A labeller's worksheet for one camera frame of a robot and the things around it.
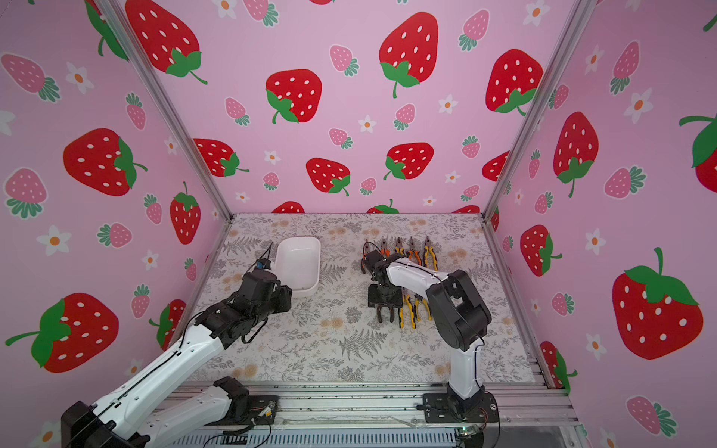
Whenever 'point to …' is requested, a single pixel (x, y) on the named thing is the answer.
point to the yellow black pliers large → (400, 248)
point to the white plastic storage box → (298, 263)
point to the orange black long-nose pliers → (413, 250)
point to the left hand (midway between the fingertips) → (289, 290)
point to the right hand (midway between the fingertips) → (389, 302)
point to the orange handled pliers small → (364, 257)
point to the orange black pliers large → (384, 250)
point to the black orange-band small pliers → (379, 310)
